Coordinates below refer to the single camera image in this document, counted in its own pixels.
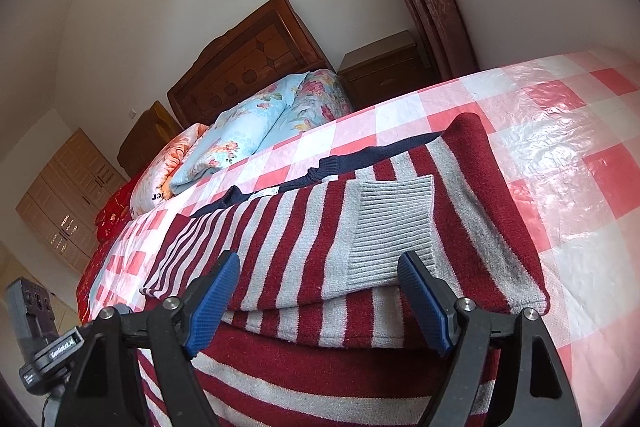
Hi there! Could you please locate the red white checked plastic sheet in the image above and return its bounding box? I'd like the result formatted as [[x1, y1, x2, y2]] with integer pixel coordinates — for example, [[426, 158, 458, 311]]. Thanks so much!
[[75, 49, 640, 427]]

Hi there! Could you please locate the red grey striped sweater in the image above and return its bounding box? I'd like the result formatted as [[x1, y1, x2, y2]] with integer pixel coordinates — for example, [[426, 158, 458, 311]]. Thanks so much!
[[137, 112, 551, 427]]

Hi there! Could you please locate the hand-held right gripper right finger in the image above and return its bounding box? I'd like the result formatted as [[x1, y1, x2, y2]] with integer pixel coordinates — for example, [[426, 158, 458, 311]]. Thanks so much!
[[397, 251, 583, 427]]

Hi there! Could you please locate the red bed sheet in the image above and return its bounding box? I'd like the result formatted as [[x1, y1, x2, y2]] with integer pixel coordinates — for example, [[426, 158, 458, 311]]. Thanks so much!
[[75, 172, 146, 323]]

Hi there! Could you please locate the orange floral pillow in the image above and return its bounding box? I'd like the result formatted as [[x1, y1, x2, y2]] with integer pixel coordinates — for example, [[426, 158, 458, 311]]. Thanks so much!
[[129, 123, 210, 215]]

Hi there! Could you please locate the small wooden headboard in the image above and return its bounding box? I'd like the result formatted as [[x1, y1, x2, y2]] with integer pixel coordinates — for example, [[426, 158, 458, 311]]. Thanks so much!
[[117, 101, 183, 178]]

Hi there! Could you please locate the light wooden wardrobe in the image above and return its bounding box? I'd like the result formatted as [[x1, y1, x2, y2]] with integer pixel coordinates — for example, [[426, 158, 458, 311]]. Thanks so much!
[[15, 128, 129, 274]]

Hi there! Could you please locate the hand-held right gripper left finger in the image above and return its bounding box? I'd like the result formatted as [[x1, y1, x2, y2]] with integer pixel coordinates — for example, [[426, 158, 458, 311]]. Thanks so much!
[[55, 251, 241, 427]]

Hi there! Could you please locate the wooden nightstand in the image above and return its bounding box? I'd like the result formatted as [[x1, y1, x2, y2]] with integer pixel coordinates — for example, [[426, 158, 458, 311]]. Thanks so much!
[[337, 29, 441, 112]]

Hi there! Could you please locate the large wooden headboard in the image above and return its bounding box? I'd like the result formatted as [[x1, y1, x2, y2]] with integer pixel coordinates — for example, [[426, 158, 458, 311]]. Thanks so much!
[[166, 0, 333, 128]]

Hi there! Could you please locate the light blue floral pillow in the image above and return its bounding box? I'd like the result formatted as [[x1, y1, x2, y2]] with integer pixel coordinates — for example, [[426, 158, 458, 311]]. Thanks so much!
[[169, 72, 313, 195]]

